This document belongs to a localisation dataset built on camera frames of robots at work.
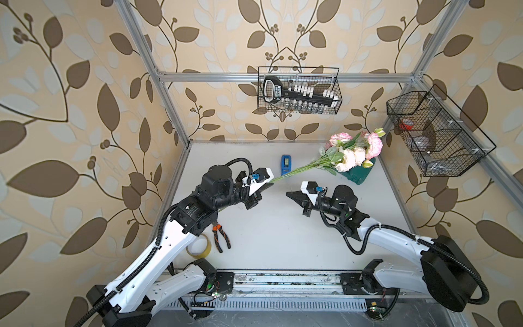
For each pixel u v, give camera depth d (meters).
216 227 0.87
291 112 1.11
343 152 0.58
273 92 0.87
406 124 0.81
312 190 0.61
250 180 0.51
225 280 0.74
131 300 0.37
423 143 0.80
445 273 0.41
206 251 0.79
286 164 1.05
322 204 0.66
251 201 0.54
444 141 0.73
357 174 1.04
